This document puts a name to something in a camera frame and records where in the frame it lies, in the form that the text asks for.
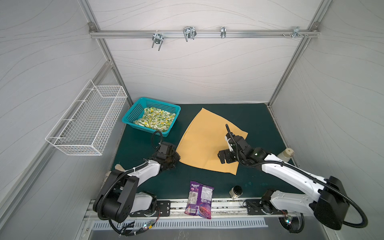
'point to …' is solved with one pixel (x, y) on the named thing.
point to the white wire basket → (83, 130)
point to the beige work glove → (117, 166)
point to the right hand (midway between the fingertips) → (227, 149)
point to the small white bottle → (286, 155)
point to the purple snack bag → (199, 200)
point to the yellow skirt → (199, 146)
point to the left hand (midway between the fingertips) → (182, 154)
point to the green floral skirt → (156, 119)
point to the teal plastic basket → (136, 112)
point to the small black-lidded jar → (235, 192)
